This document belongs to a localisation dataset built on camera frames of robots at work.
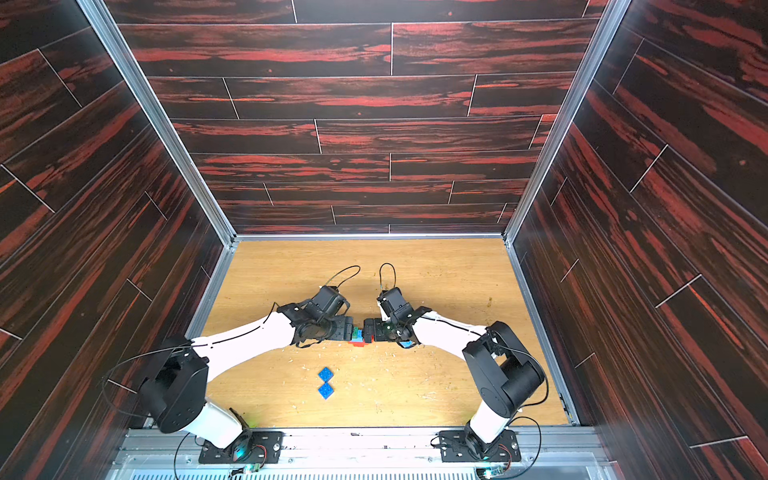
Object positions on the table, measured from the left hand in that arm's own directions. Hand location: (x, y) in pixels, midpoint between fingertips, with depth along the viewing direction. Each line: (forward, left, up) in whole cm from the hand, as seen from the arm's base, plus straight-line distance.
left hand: (346, 332), depth 88 cm
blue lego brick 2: (-16, +4, -4) cm, 17 cm away
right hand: (+3, -11, -3) cm, 11 cm away
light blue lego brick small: (-8, -17, +10) cm, 22 cm away
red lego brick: (-2, -5, -2) cm, 6 cm away
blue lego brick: (-11, +5, -4) cm, 13 cm away
